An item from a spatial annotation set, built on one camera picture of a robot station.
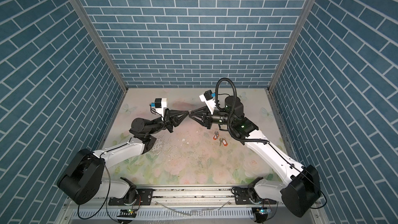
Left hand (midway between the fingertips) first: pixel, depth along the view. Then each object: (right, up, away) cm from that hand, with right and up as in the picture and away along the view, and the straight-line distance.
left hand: (187, 117), depth 65 cm
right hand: (+1, +2, 0) cm, 2 cm away
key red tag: (+19, -18, +28) cm, 38 cm away
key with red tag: (+14, -15, +31) cm, 37 cm away
